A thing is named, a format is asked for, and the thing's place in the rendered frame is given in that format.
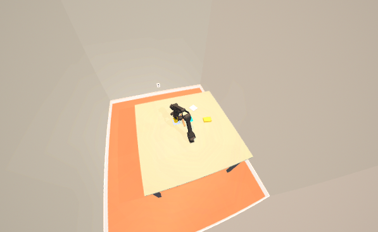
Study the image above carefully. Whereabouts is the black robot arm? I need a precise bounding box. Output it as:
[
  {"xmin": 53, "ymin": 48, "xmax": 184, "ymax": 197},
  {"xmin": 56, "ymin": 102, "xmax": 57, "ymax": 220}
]
[{"xmin": 169, "ymin": 103, "xmax": 196, "ymax": 144}]

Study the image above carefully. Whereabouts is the yellow flat block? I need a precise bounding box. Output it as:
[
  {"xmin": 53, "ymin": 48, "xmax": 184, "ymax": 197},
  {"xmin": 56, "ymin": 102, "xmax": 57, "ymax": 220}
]
[{"xmin": 203, "ymin": 117, "xmax": 212, "ymax": 122}]

